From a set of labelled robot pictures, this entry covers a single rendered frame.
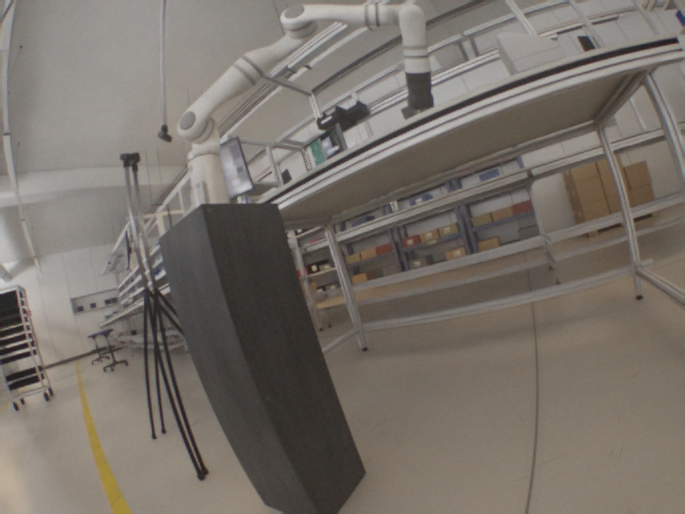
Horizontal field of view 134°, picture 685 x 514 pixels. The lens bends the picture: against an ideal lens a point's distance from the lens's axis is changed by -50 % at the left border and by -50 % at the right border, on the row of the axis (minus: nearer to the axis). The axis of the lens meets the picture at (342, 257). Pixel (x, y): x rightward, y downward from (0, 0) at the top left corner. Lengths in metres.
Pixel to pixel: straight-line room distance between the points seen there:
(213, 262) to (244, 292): 0.09
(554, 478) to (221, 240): 0.96
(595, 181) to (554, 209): 1.18
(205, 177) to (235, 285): 0.30
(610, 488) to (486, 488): 0.32
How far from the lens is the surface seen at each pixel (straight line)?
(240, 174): 2.58
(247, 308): 0.62
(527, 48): 0.95
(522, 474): 0.88
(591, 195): 4.25
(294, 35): 0.92
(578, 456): 0.91
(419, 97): 0.90
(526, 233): 4.67
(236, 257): 0.63
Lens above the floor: 0.66
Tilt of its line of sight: 1 degrees up
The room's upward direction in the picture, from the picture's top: 17 degrees counter-clockwise
